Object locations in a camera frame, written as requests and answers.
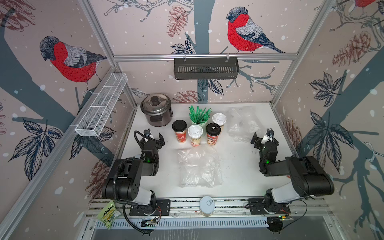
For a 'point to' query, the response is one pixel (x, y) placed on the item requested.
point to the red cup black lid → (179, 126)
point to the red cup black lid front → (212, 130)
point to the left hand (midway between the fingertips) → (154, 132)
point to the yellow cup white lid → (195, 132)
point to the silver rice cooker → (157, 109)
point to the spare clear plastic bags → (243, 123)
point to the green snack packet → (108, 213)
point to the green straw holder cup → (199, 116)
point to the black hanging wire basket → (206, 69)
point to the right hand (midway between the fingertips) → (263, 133)
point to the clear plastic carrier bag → (200, 167)
